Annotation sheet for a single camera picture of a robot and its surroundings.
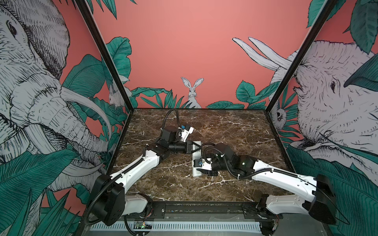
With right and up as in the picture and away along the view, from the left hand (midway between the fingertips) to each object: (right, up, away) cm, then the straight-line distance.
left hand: (200, 146), depth 74 cm
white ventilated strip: (-13, -38, -4) cm, 41 cm away
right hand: (-2, -8, -2) cm, 9 cm away
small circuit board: (-28, -38, -4) cm, 47 cm away
